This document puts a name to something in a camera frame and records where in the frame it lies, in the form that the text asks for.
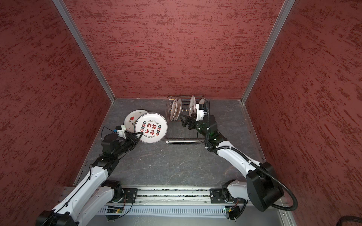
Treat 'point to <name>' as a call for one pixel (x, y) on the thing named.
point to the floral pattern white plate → (192, 105)
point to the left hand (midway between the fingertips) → (143, 135)
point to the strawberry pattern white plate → (130, 118)
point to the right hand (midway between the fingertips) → (184, 117)
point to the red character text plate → (152, 125)
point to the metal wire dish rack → (175, 133)
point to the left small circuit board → (114, 210)
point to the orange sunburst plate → (173, 109)
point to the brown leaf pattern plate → (202, 101)
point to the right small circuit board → (228, 209)
